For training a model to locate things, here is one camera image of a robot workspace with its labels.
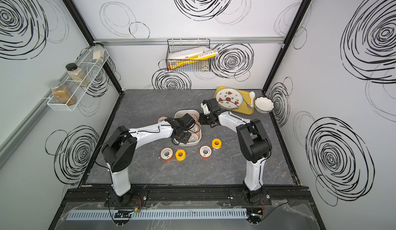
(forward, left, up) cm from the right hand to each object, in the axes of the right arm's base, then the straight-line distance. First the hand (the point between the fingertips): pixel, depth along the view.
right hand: (200, 119), depth 96 cm
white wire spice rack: (+22, +68, +22) cm, 75 cm away
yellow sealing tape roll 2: (-15, -10, -6) cm, 19 cm away
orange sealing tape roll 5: (-18, -4, -6) cm, 20 cm away
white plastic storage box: (+5, +14, 0) cm, 15 cm away
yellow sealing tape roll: (-22, +10, -6) cm, 25 cm away
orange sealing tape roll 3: (+3, +26, -4) cm, 27 cm away
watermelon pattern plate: (+23, -21, -6) cm, 32 cm away
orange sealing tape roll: (-13, +2, +13) cm, 18 cm away
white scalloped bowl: (+18, -45, -6) cm, 49 cm away
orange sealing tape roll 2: (-10, +3, -4) cm, 12 cm away
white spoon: (+27, -39, -5) cm, 47 cm away
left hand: (-10, +10, -3) cm, 15 cm away
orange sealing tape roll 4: (-21, +19, -5) cm, 28 cm away
